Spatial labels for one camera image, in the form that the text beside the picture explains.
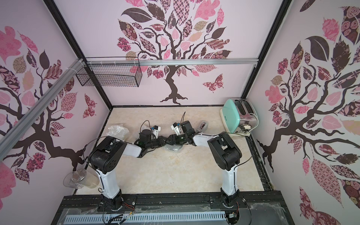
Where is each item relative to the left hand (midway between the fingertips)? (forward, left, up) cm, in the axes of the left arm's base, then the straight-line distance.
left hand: (171, 142), depth 94 cm
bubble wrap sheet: (+6, +36, +5) cm, 37 cm away
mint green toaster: (+10, -46, +15) cm, 49 cm away
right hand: (-1, +1, +3) cm, 3 cm away
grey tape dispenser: (+13, -24, 0) cm, 27 cm away
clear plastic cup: (-24, +46, +1) cm, 52 cm away
